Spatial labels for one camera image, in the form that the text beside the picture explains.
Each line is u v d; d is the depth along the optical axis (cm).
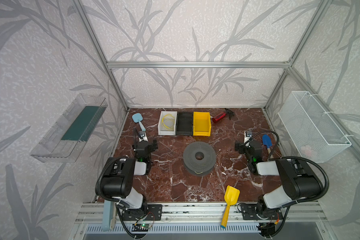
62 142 64
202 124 107
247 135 82
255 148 72
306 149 73
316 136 62
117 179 46
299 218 73
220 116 112
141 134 81
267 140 102
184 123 108
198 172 87
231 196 78
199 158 91
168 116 111
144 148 71
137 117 113
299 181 45
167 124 108
